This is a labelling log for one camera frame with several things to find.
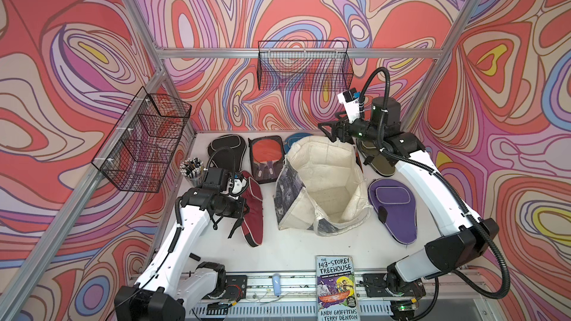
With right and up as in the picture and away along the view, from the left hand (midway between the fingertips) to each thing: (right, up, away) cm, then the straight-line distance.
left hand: (247, 208), depth 77 cm
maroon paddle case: (+2, -5, -5) cm, 7 cm away
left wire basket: (-45, +25, +11) cm, 53 cm away
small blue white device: (+11, -23, -6) cm, 26 cm away
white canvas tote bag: (+29, +5, +18) cm, 34 cm away
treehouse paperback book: (+30, -26, -8) cm, 41 cm away
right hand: (+28, +29, -6) cm, 40 cm away
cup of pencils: (-23, +14, +7) cm, 27 cm away
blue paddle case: (+16, +27, +34) cm, 46 cm away
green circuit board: (-9, -31, -6) cm, 33 cm away
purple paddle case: (+58, -1, +12) cm, 59 cm away
